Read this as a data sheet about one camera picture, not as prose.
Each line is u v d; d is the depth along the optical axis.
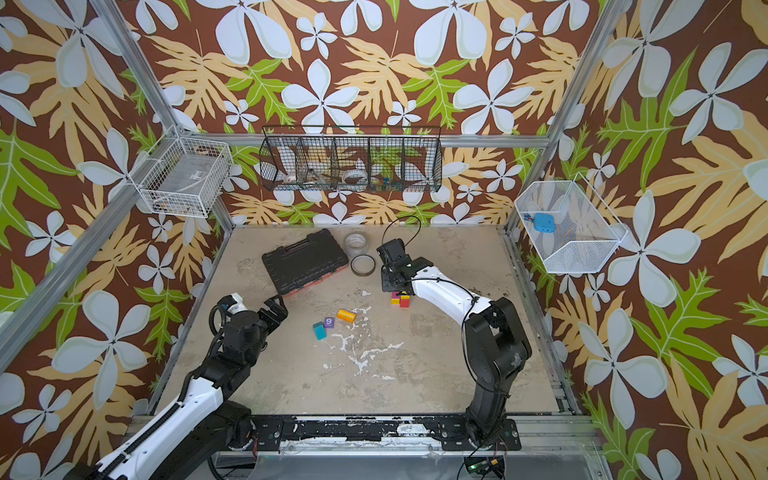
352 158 0.98
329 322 0.93
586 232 0.77
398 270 0.73
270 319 0.73
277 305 0.76
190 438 0.51
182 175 0.86
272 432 0.74
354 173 0.99
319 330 0.92
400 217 1.21
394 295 0.96
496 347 0.47
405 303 0.96
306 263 1.04
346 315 0.96
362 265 1.08
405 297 0.95
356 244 1.15
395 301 0.96
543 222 0.86
